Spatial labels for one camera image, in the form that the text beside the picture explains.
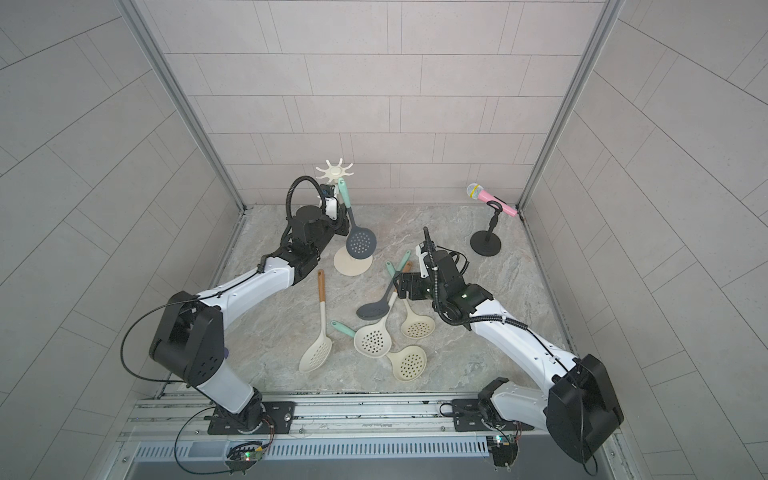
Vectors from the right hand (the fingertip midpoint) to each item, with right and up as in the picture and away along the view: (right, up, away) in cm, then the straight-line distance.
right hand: (406, 280), depth 81 cm
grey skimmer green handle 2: (-8, -10, +8) cm, 15 cm away
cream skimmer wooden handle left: (-24, -20, 0) cm, 31 cm away
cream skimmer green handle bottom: (-18, -15, +4) cm, 23 cm away
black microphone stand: (+30, +9, +23) cm, 39 cm away
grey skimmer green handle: (-14, +10, +10) cm, 20 cm away
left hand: (-16, +22, +3) cm, 28 cm away
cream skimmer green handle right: (+3, -14, +4) cm, 15 cm away
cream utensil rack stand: (-20, +2, +19) cm, 28 cm away
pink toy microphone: (+22, +26, +12) cm, 36 cm away
